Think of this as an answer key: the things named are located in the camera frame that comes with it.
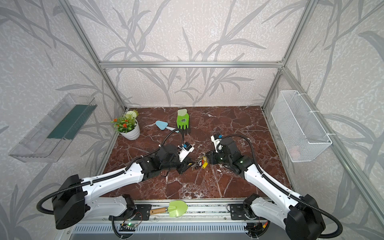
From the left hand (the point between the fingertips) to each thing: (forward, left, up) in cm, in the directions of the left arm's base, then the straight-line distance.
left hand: (194, 158), depth 77 cm
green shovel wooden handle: (-21, +9, -13) cm, 27 cm away
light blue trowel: (+32, +25, -15) cm, 44 cm away
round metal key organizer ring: (+1, -4, -7) cm, 8 cm away
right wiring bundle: (-29, -31, -18) cm, 47 cm away
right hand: (+5, -6, 0) cm, 8 cm away
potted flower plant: (+22, +42, -1) cm, 47 cm away
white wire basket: (+2, -46, +21) cm, 50 cm away
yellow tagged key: (+2, -6, -14) cm, 15 cm away
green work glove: (+38, +11, -15) cm, 42 cm away
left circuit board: (-29, +32, -16) cm, 46 cm away
